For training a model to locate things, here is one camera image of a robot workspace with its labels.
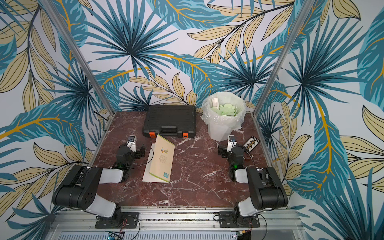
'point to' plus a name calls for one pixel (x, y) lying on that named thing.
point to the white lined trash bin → (221, 128)
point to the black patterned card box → (250, 144)
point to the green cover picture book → (159, 167)
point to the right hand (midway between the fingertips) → (229, 142)
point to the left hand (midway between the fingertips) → (135, 144)
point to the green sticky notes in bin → (226, 110)
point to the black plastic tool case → (174, 121)
